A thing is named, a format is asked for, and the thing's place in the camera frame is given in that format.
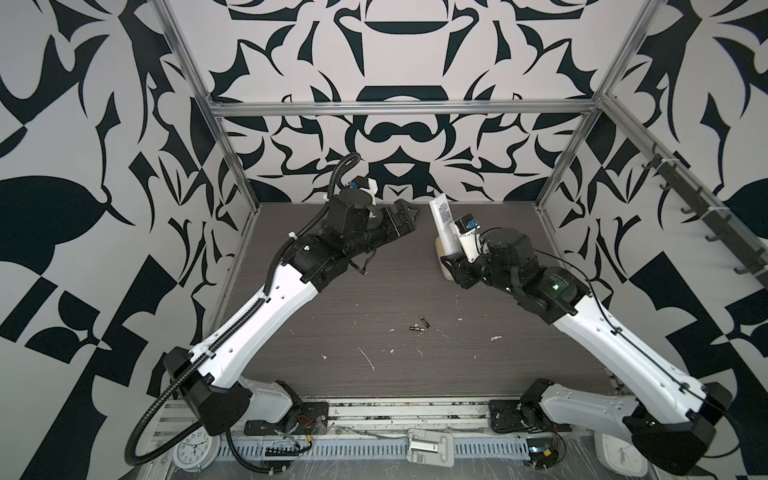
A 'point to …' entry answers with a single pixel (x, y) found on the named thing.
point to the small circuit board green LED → (542, 453)
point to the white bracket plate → (430, 447)
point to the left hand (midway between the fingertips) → (413, 209)
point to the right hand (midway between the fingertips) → (452, 251)
